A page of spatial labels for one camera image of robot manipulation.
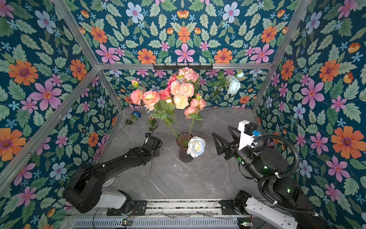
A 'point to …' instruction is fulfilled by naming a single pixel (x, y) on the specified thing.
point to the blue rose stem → (136, 115)
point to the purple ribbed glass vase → (182, 140)
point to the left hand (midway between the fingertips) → (157, 149)
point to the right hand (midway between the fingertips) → (224, 127)
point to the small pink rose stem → (151, 129)
